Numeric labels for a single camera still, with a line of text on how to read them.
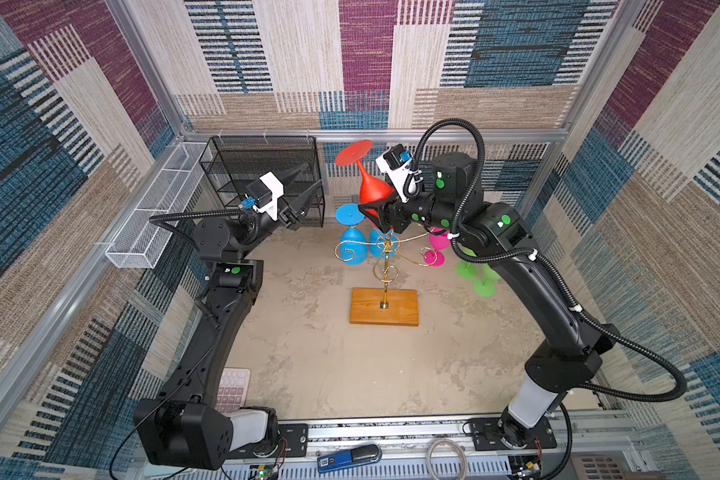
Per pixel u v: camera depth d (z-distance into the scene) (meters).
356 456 0.68
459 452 0.70
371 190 0.57
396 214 0.54
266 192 0.44
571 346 0.42
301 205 0.52
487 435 0.73
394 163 0.49
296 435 0.75
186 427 0.39
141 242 0.70
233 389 0.80
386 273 1.05
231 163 1.02
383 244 0.73
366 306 0.95
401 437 0.75
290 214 0.53
